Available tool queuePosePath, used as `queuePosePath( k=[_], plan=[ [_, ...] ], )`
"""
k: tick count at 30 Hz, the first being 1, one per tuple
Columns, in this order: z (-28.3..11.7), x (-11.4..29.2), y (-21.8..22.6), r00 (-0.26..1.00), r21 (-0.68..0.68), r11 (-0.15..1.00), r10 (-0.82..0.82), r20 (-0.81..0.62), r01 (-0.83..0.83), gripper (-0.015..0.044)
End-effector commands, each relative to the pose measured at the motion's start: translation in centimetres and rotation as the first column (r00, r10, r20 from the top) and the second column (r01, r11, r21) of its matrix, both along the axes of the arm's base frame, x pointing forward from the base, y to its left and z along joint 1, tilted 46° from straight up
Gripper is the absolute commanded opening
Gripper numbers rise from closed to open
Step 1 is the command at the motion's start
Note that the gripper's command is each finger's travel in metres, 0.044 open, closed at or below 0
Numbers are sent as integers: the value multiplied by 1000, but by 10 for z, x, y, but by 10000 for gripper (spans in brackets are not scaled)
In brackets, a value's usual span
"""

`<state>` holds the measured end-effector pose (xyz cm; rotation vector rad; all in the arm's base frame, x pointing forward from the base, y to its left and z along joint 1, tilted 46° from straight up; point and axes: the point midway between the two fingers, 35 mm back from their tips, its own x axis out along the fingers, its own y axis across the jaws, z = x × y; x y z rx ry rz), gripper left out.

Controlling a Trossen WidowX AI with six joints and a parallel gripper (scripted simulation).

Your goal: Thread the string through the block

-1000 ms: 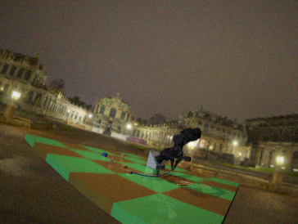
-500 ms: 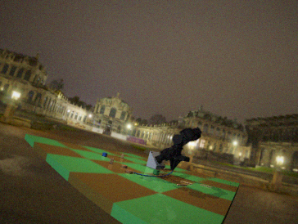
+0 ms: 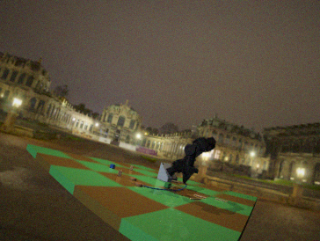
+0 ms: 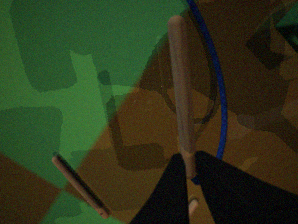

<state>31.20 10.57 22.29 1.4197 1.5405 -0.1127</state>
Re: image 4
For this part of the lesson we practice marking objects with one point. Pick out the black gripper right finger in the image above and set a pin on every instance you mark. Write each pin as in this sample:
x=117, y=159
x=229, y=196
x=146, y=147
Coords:
x=235, y=197

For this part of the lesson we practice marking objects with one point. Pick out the dark green cube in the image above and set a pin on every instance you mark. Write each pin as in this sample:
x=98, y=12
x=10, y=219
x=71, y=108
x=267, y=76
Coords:
x=288, y=27

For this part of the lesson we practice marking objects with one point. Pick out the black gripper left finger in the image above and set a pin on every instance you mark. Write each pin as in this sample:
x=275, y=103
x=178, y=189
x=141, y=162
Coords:
x=168, y=203

